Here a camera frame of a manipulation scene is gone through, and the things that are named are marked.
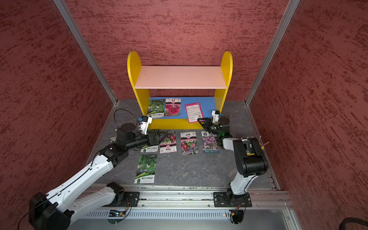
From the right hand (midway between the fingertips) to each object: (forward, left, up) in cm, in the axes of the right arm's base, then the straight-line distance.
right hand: (197, 121), depth 90 cm
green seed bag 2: (-25, +33, -14) cm, 43 cm away
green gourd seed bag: (-12, +30, -13) cm, 34 cm away
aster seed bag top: (-9, +20, -13) cm, 25 cm away
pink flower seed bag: (+12, +17, +1) cm, 21 cm away
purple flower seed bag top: (-9, -8, -14) cm, 19 cm away
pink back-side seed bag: (+8, +2, +1) cm, 8 cm away
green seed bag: (+12, +28, +1) cm, 31 cm away
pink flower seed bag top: (-9, +6, -14) cm, 17 cm away
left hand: (-17, +19, +9) cm, 27 cm away
